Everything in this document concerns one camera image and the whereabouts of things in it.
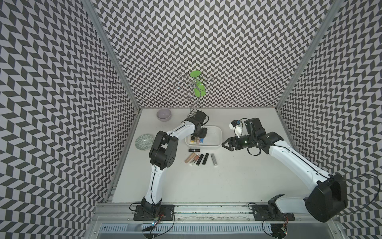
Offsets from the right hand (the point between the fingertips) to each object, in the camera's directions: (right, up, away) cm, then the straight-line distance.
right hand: (227, 146), depth 78 cm
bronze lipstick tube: (-18, +1, +20) cm, 27 cm away
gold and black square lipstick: (-20, +1, +21) cm, 29 cm away
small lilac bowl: (-42, +18, +32) cm, 56 cm away
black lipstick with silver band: (-15, -10, +12) cm, 22 cm away
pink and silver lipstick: (-18, -10, +10) cm, 23 cm away
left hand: (-13, +4, +22) cm, 26 cm away
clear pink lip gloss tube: (-16, 0, +20) cm, 26 cm away
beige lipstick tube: (-21, -9, +12) cm, 26 cm away
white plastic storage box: (-5, +1, +23) cm, 24 cm away
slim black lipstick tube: (-17, -5, +15) cm, 23 cm away
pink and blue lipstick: (-14, +1, +20) cm, 24 cm away
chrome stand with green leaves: (-17, +36, +10) cm, 41 cm away
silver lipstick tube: (-6, -10, +13) cm, 17 cm away
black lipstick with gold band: (-12, -11, +12) cm, 20 cm away
